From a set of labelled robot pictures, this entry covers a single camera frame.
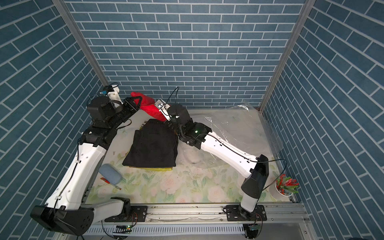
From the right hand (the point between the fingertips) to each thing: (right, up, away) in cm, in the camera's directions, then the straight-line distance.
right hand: (175, 107), depth 70 cm
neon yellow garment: (-13, -33, +13) cm, 38 cm away
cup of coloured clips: (+56, -39, +4) cm, 68 cm away
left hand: (-12, +4, -4) cm, 14 cm away
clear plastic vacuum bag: (+43, -8, +39) cm, 59 cm away
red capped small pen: (-39, -40, +12) cm, 58 cm away
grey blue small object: (-38, -36, +13) cm, 54 cm away
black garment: (-13, -20, +13) cm, 27 cm away
